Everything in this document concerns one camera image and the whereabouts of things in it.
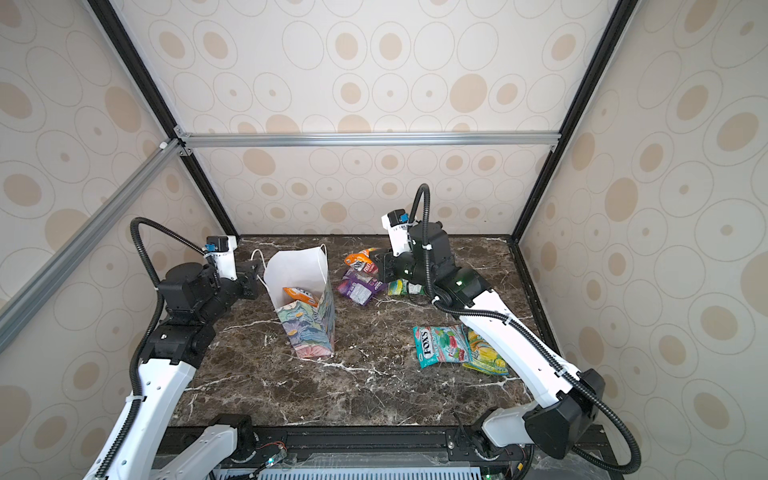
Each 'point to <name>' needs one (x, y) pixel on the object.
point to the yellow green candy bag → (483, 357)
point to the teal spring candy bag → (442, 344)
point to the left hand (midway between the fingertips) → (264, 257)
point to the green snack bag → (402, 287)
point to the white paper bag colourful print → (300, 285)
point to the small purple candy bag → (359, 287)
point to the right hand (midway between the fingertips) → (371, 255)
